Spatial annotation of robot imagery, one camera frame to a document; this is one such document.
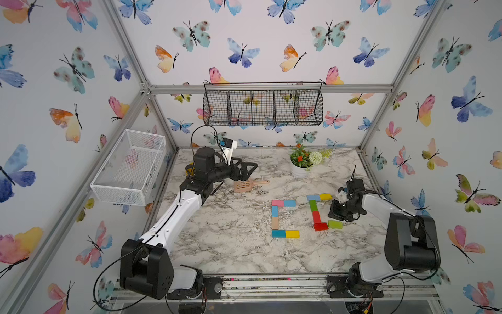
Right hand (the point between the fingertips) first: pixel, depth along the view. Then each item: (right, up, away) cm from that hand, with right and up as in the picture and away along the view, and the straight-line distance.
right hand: (332, 213), depth 91 cm
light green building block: (+1, -5, -2) cm, 5 cm away
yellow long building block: (0, +6, +9) cm, 11 cm away
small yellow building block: (-19, -9, -3) cm, 21 cm away
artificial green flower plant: (-13, +25, +5) cm, 29 cm away
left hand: (-37, +23, -15) cm, 46 cm away
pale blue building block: (-7, +6, +8) cm, 12 cm away
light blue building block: (-26, 0, +3) cm, 26 cm away
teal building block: (-25, -9, -2) cm, 26 cm away
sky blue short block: (-19, +3, +6) cm, 20 cm away
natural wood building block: (-26, -5, 0) cm, 27 cm away
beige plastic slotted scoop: (-40, +12, +11) cm, 43 cm away
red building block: (-7, -2, +1) cm, 7 cm away
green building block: (-7, +2, +5) cm, 9 cm away
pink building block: (-23, +3, +6) cm, 24 cm away
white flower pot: (-14, +19, +10) cm, 25 cm away
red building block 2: (-5, -6, -1) cm, 8 cm away
